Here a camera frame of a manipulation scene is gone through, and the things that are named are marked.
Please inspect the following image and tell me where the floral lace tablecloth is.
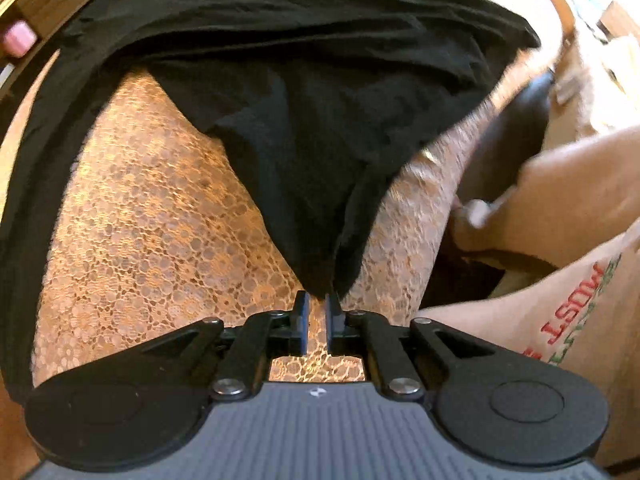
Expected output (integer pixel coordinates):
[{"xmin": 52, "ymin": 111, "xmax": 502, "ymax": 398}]
[{"xmin": 0, "ymin": 0, "xmax": 571, "ymax": 386}]

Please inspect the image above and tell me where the person's right forearm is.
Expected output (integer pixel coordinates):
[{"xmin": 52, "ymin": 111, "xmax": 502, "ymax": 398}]
[{"xmin": 452, "ymin": 125, "xmax": 640, "ymax": 268}]

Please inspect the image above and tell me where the beige patterned cloth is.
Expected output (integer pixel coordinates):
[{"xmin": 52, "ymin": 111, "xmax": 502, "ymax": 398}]
[{"xmin": 542, "ymin": 25, "xmax": 640, "ymax": 153}]

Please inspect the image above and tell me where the pink container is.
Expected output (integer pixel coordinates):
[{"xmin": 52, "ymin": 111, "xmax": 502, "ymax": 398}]
[{"xmin": 1, "ymin": 22, "xmax": 39, "ymax": 59}]

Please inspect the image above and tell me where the black t-shirt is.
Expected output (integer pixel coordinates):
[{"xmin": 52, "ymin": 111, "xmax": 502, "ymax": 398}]
[{"xmin": 0, "ymin": 0, "xmax": 544, "ymax": 406}]

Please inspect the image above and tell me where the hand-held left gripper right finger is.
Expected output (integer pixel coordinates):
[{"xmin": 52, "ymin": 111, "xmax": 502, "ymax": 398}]
[{"xmin": 325, "ymin": 292, "xmax": 494, "ymax": 402}]

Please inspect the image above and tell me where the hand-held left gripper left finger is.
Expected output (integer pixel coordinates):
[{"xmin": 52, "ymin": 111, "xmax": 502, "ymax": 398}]
[{"xmin": 141, "ymin": 290, "xmax": 311, "ymax": 402}]

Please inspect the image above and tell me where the person's beige sweatshirt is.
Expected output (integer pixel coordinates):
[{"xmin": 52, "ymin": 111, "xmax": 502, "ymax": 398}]
[{"xmin": 425, "ymin": 232, "xmax": 640, "ymax": 471}]

